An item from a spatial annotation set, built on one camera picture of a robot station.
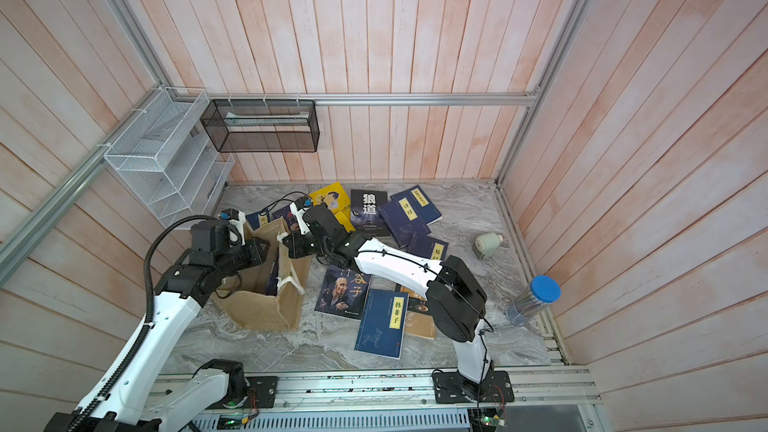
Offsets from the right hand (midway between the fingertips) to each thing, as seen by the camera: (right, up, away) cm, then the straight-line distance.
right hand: (282, 242), depth 78 cm
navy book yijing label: (+42, -4, +23) cm, 48 cm away
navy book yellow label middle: (+35, +5, +29) cm, 46 cm away
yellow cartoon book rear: (+10, +12, +36) cm, 39 cm away
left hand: (-4, -2, 0) cm, 5 cm away
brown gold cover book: (+37, -24, +5) cm, 44 cm away
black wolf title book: (+21, +6, +29) cm, 36 cm away
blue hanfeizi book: (+27, -24, +5) cm, 36 cm away
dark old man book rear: (+3, +7, -5) cm, 9 cm away
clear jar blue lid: (+64, -13, -7) cm, 66 cm away
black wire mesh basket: (-16, +39, +26) cm, 49 cm away
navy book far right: (+42, +11, +34) cm, 55 cm away
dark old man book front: (+15, -16, +10) cm, 24 cm away
